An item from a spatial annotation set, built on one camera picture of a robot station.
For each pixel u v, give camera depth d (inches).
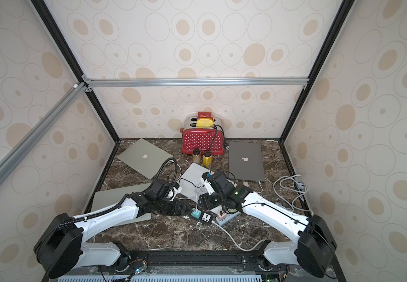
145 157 43.2
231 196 22.9
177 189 31.4
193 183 37.6
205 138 40.5
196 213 31.4
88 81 35.4
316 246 15.6
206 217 32.8
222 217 31.4
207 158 39.6
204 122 40.4
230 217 33.0
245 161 42.5
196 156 39.9
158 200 27.1
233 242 31.2
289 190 37.2
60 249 16.1
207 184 28.0
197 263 29.5
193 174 41.3
